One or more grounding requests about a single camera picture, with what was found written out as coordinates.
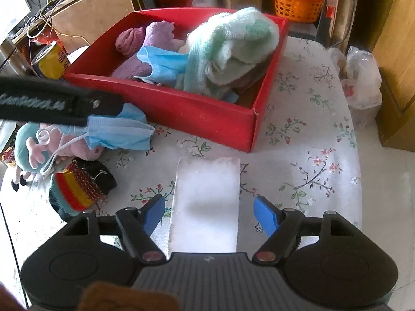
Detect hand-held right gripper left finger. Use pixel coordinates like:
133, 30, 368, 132
60, 194, 167, 264

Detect orange plastic basket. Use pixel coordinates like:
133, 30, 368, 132
269, 0, 325, 23

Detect mint green towel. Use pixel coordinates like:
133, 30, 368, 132
176, 6, 280, 100

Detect striped knit sock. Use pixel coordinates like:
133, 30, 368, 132
48, 157, 117, 220

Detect crumpled white plastic bag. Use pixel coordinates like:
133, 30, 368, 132
327, 46, 383, 110

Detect purple socks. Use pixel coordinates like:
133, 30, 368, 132
112, 21, 176, 80

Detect pink plush toy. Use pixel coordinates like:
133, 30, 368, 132
9, 122, 106, 192

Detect tall wooden cabinet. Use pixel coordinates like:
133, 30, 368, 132
372, 0, 415, 153

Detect wooden desk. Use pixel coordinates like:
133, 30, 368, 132
0, 0, 137, 59

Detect floral tablecloth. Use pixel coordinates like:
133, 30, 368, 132
0, 35, 363, 266

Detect computer monitor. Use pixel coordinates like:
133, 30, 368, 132
0, 0, 32, 39

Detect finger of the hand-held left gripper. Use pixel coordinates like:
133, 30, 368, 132
69, 91, 125, 121

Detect yellow drink can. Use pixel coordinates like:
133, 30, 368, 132
30, 41, 70, 79

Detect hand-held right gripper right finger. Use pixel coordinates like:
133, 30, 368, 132
252, 196, 356, 264

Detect pink sock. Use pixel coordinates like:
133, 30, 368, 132
115, 27, 146, 58

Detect red cardboard box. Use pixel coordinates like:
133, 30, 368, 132
63, 6, 290, 153

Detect white towel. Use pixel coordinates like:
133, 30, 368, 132
167, 157, 241, 254

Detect tangled cables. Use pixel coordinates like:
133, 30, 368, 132
23, 0, 67, 41

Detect red snack packet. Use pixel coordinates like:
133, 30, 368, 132
0, 147, 17, 168

